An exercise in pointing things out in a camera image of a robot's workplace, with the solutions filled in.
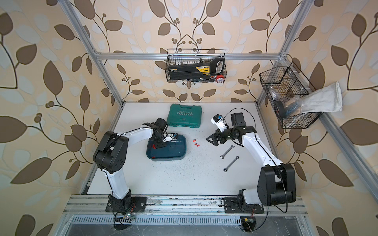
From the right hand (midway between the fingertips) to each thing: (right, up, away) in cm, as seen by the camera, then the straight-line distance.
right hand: (213, 134), depth 85 cm
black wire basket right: (+42, +28, +2) cm, 51 cm away
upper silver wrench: (+6, -14, +6) cm, 17 cm away
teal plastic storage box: (-25, -12, +14) cm, 31 cm away
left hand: (-32, -5, +12) cm, 35 cm away
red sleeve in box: (-38, -9, +9) cm, 40 cm away
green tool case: (-20, +11, +23) cm, 33 cm away
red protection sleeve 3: (-9, -9, +11) cm, 17 cm away
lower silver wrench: (+8, -21, +1) cm, 22 cm away
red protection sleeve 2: (-10, -8, +12) cm, 17 cm away
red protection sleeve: (-12, -6, +14) cm, 19 cm away
